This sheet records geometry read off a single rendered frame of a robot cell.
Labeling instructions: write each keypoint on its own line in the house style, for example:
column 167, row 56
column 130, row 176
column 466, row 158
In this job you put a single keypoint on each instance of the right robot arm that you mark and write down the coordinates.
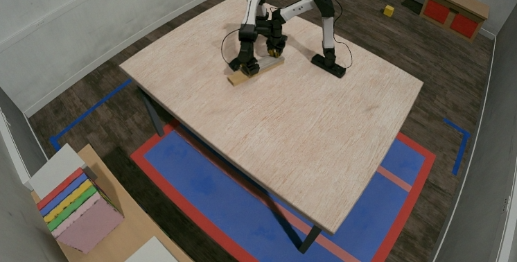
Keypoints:
column 248, row 34

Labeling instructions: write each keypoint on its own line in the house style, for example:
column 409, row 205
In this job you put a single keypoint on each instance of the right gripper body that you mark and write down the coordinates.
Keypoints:
column 251, row 66

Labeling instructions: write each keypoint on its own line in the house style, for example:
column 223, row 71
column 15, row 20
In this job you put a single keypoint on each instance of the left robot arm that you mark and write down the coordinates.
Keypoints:
column 281, row 16

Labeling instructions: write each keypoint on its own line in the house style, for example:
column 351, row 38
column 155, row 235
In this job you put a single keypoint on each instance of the light wooden beam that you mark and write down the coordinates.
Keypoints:
column 240, row 77

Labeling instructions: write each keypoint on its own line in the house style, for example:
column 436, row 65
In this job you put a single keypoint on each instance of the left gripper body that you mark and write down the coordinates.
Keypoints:
column 275, row 43

